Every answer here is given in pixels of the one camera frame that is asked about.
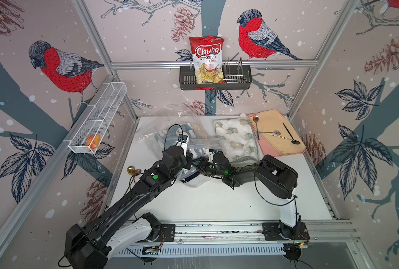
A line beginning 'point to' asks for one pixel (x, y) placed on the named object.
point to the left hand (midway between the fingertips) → (191, 147)
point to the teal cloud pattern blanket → (196, 134)
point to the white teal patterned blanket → (236, 138)
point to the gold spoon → (131, 170)
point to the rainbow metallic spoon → (255, 119)
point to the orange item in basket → (93, 141)
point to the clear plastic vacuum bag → (185, 113)
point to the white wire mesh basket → (98, 115)
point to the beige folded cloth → (271, 120)
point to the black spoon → (294, 142)
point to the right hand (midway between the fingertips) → (191, 164)
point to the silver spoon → (276, 131)
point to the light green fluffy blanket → (244, 161)
